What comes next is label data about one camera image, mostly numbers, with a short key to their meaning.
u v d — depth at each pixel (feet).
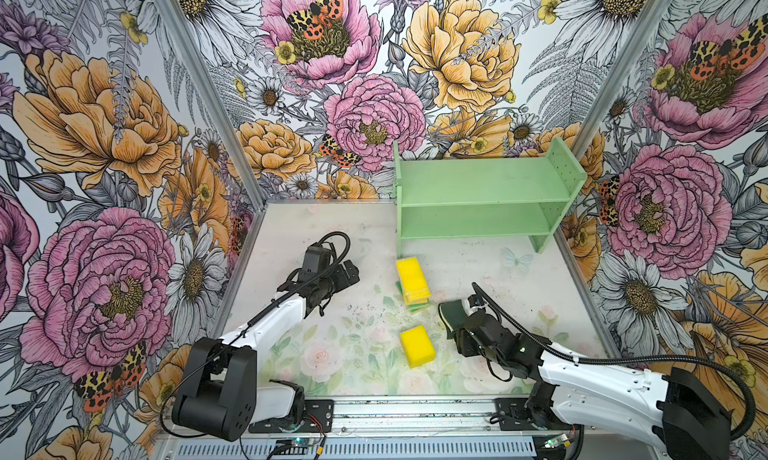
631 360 1.56
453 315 2.88
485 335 2.07
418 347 2.71
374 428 2.41
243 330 1.55
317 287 2.22
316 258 2.25
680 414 1.35
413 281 2.88
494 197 4.67
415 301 2.88
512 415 2.43
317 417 2.40
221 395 1.36
